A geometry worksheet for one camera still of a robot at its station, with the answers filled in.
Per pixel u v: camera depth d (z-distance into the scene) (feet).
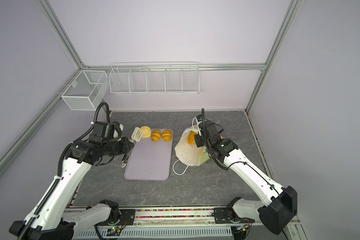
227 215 2.14
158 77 3.17
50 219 1.24
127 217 2.42
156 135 3.32
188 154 2.99
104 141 1.78
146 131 2.77
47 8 2.28
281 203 1.26
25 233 1.14
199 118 2.16
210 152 1.78
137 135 2.56
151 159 3.26
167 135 3.34
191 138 3.10
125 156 2.15
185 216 2.47
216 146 1.81
